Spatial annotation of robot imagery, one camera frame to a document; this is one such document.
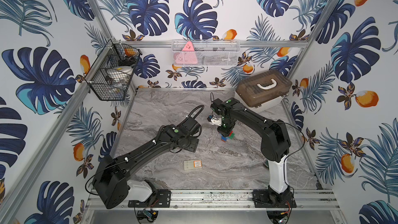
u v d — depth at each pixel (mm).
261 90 925
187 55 899
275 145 523
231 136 920
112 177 398
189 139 686
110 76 828
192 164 844
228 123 749
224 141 945
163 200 742
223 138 917
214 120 822
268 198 672
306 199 764
